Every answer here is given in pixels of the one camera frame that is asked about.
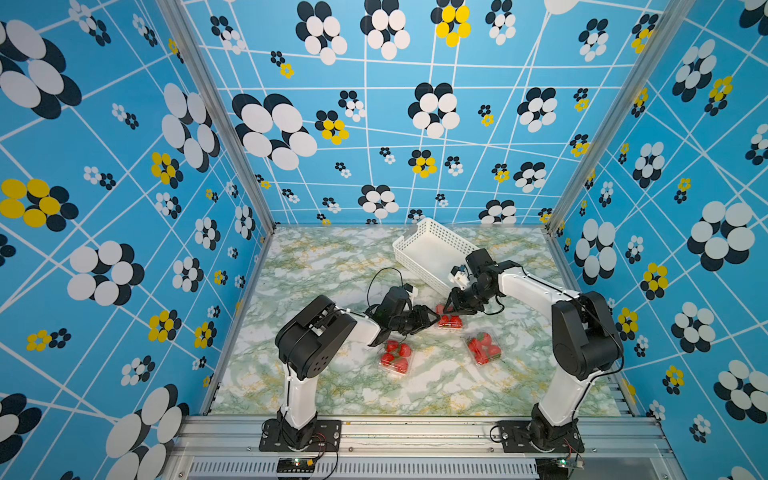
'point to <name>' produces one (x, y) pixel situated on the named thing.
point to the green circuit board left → (295, 465)
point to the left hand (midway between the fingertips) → (442, 319)
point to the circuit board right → (556, 468)
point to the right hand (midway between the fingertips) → (452, 309)
